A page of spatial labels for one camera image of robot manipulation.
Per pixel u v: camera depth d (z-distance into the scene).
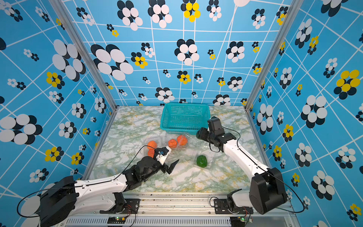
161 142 0.94
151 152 0.91
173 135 1.03
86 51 0.87
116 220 0.72
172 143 0.93
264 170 0.43
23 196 0.55
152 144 0.93
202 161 0.85
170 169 0.71
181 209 0.74
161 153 0.64
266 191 0.41
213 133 0.64
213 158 0.91
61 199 0.41
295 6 0.68
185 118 1.14
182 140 0.91
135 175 0.63
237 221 0.70
